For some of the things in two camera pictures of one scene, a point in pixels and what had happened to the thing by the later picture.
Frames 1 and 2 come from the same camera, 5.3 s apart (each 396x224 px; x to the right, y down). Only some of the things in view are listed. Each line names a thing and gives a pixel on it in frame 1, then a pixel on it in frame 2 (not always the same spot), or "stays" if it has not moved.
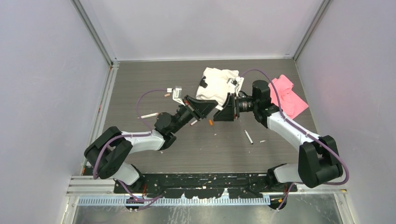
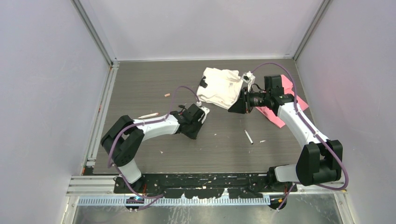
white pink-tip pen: [149, 115] stays
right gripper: [231, 109] → [243, 104]
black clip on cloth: [203, 83] stays
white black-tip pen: [249, 136] stays
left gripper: [200, 108] → [193, 135]
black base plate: [206, 185] stays
